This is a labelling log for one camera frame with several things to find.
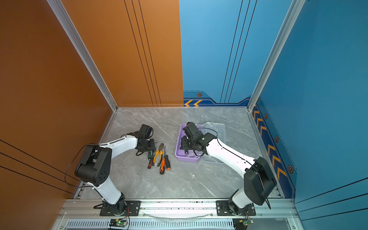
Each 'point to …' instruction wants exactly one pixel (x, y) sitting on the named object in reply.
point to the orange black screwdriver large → (163, 165)
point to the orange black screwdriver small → (167, 160)
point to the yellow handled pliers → (160, 151)
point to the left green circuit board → (118, 223)
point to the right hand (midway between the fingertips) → (182, 143)
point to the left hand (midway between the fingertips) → (152, 145)
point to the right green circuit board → (241, 224)
